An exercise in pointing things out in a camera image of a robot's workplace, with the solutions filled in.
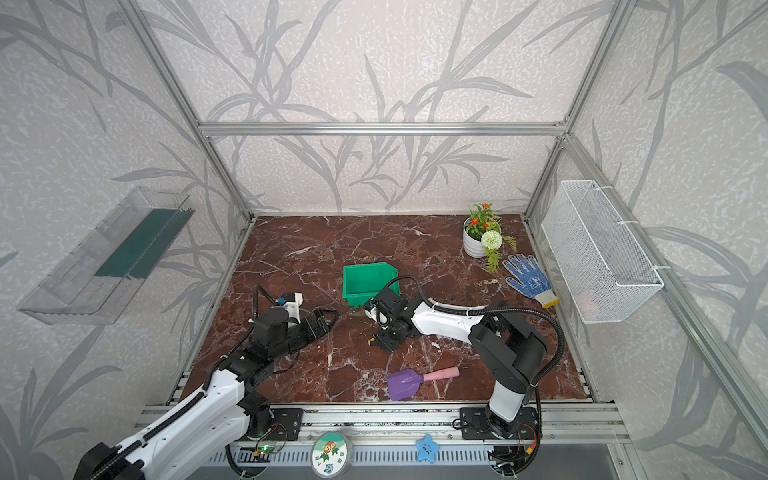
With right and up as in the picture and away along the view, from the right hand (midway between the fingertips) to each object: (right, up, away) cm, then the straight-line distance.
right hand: (387, 329), depth 89 cm
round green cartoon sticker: (-10, -19, -26) cm, 34 cm away
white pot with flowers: (+31, +28, +8) cm, 43 cm away
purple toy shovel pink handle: (+6, -11, -10) cm, 16 cm away
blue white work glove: (+50, +13, +13) cm, 53 cm away
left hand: (-14, +7, -7) cm, 17 cm away
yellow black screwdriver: (-4, -2, -3) cm, 6 cm away
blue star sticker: (+11, -22, -20) cm, 32 cm away
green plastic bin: (-10, +12, +13) cm, 20 cm away
